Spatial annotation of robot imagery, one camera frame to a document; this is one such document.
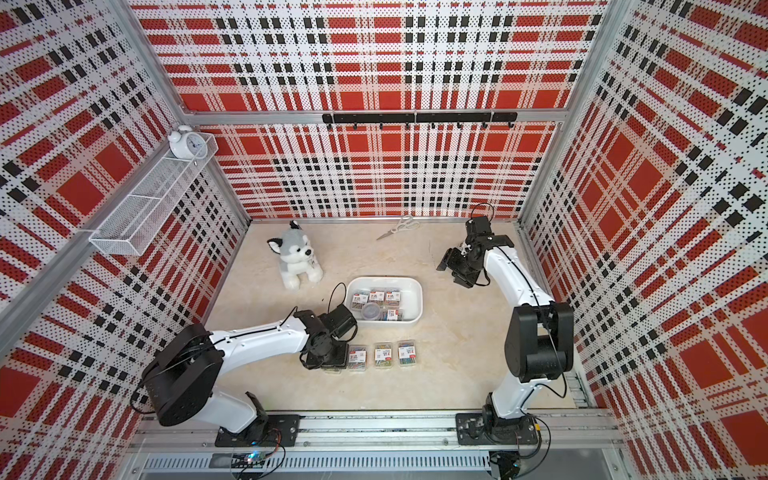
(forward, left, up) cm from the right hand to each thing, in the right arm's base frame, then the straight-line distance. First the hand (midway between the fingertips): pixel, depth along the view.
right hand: (448, 271), depth 88 cm
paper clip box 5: (-21, +27, -12) cm, 36 cm away
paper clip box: (-3, +28, -12) cm, 31 cm away
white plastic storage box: (0, +11, -10) cm, 14 cm away
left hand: (-22, +32, -14) cm, 41 cm away
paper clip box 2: (-2, +23, -12) cm, 25 cm away
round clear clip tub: (-8, +24, -11) cm, 27 cm away
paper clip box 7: (-20, +13, -12) cm, 27 cm away
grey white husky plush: (+5, +46, +2) cm, 47 cm away
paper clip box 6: (-21, +19, -12) cm, 31 cm away
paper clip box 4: (-25, +34, -13) cm, 44 cm away
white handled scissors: (+35, +12, -16) cm, 40 cm away
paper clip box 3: (-2, +17, -12) cm, 21 cm away
